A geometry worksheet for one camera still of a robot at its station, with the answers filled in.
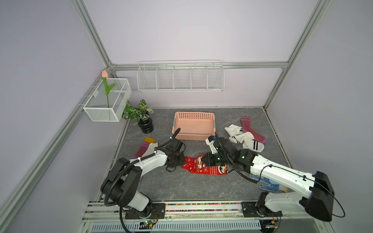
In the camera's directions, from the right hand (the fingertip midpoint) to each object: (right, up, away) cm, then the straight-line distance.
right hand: (200, 159), depth 75 cm
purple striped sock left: (-37, +2, +22) cm, 43 cm away
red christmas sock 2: (-3, -7, +14) cm, 16 cm away
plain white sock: (+25, +13, +30) cm, 41 cm away
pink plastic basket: (-3, +17, +26) cm, 31 cm away
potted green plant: (-35, +24, +10) cm, 44 cm away
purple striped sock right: (+36, +17, +34) cm, 53 cm away
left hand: (-10, -6, +14) cm, 18 cm away
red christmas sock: (+9, -10, +12) cm, 18 cm away
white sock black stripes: (+35, +6, +24) cm, 43 cm away
